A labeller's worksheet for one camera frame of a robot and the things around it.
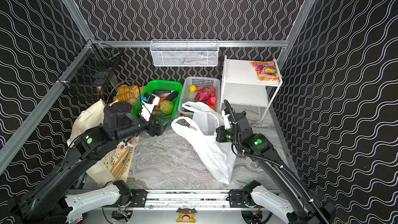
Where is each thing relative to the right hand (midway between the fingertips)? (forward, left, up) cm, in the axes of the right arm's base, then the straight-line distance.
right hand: (216, 130), depth 74 cm
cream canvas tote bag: (-17, +46, -4) cm, 50 cm away
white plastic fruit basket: (+36, +20, -13) cm, 43 cm away
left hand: (-4, +19, +17) cm, 26 cm away
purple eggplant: (+37, +29, -15) cm, 50 cm away
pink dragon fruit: (+34, +7, -10) cm, 36 cm away
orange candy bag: (+28, -26, +13) cm, 40 cm away
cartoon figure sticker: (-32, +14, -19) cm, 40 cm away
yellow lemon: (+46, +15, -16) cm, 51 cm away
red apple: (+30, +2, -13) cm, 33 cm away
